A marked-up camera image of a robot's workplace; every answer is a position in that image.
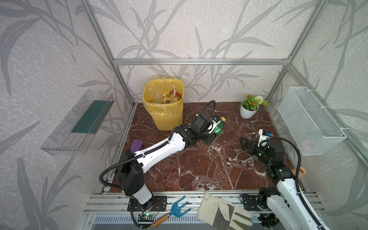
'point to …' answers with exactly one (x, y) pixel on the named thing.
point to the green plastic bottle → (220, 126)
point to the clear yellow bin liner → (162, 77)
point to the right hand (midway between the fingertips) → (246, 135)
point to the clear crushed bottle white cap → (157, 98)
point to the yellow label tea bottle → (166, 99)
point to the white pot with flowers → (250, 106)
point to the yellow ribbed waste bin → (168, 117)
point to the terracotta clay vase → (302, 171)
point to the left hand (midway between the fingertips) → (213, 128)
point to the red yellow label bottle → (175, 95)
